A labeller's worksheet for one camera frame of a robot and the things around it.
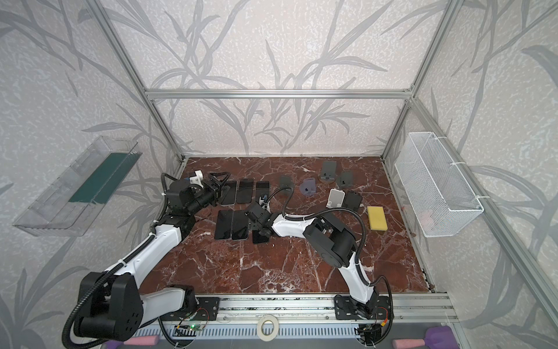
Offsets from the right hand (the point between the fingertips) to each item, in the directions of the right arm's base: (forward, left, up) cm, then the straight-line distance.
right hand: (257, 214), depth 96 cm
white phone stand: (+6, -36, +3) cm, 36 cm away
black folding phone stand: (+5, -43, +3) cm, 43 cm away
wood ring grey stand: (+22, -34, +3) cm, 41 cm away
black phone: (+13, +8, -2) cm, 15 cm away
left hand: (+3, +6, +25) cm, 26 cm away
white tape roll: (-44, -8, 0) cm, 45 cm away
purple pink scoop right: (-44, -61, 0) cm, 76 cm away
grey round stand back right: (+13, -23, +1) cm, 27 cm away
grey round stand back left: (+19, -12, -1) cm, 22 cm away
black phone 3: (-11, -2, 0) cm, 11 cm away
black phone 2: (+15, -1, -2) cm, 15 cm away
